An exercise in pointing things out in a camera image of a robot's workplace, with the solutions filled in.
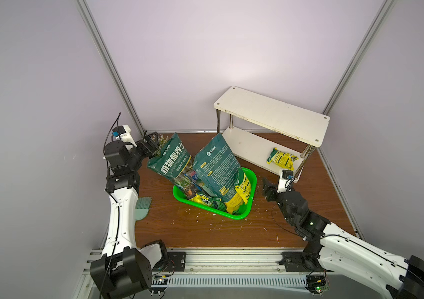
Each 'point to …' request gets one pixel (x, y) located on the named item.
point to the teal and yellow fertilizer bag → (218, 169)
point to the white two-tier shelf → (270, 131)
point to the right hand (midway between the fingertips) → (272, 176)
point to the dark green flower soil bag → (171, 159)
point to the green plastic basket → (221, 210)
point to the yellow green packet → (205, 200)
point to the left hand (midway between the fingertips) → (152, 135)
